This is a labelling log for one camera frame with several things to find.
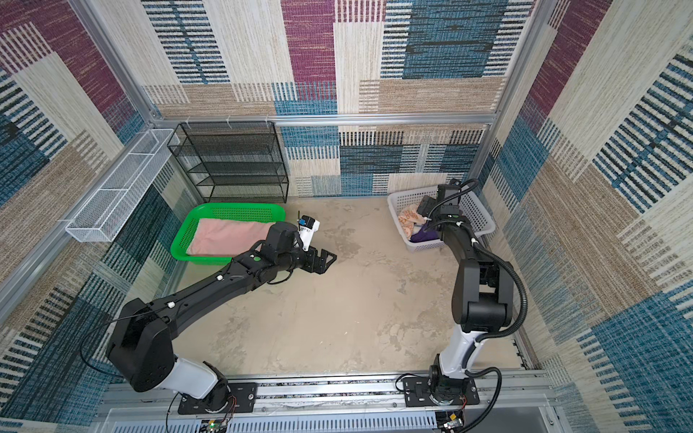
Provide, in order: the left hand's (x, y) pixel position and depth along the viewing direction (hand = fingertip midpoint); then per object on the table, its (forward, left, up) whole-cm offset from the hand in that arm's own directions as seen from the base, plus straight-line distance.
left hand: (326, 249), depth 82 cm
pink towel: (+17, +40, -17) cm, 47 cm away
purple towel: (+15, -35, -13) cm, 40 cm away
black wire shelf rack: (+42, +38, 0) cm, 57 cm away
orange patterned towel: (+20, -29, -9) cm, 37 cm away
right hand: (+17, -37, -1) cm, 41 cm away
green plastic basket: (+26, +35, -11) cm, 45 cm away
